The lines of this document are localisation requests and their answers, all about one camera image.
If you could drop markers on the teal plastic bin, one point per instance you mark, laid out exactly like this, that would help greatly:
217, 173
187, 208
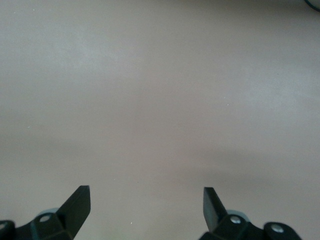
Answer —
315, 3

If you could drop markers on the brown table cover sheet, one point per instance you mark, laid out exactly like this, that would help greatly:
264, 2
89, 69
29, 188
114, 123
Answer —
160, 75

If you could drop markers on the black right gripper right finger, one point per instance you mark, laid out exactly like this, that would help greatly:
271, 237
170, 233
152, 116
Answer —
225, 225

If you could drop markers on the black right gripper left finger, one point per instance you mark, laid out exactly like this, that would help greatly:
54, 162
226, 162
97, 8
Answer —
70, 220

